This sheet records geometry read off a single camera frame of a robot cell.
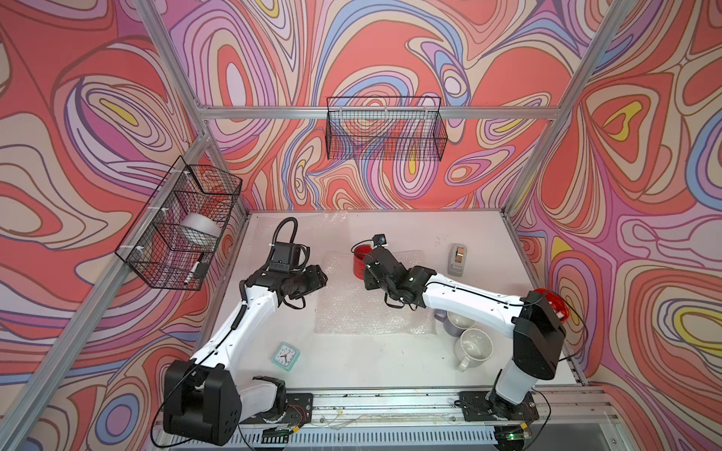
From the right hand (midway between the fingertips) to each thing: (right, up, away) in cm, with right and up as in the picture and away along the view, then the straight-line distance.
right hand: (371, 275), depth 83 cm
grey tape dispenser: (+32, +3, +18) cm, 37 cm away
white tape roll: (-44, +13, -13) cm, 48 cm away
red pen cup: (+53, -8, -5) cm, 54 cm away
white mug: (+30, -22, -1) cm, 37 cm away
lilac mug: (+24, -14, -3) cm, 28 cm away
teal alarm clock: (-25, -23, -3) cm, 34 cm away
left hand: (-15, -1, -1) cm, 15 cm away
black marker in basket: (-47, +2, -12) cm, 49 cm away
